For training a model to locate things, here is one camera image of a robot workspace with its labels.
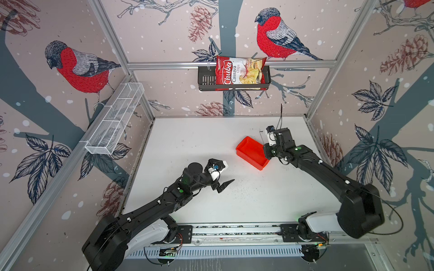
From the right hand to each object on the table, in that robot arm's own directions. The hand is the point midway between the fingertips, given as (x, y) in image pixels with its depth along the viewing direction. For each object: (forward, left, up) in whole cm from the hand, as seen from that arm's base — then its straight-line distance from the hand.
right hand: (264, 145), depth 87 cm
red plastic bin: (+5, +4, -14) cm, 16 cm away
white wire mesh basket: (-10, +72, +16) cm, 75 cm away
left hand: (-15, +18, +4) cm, 24 cm away
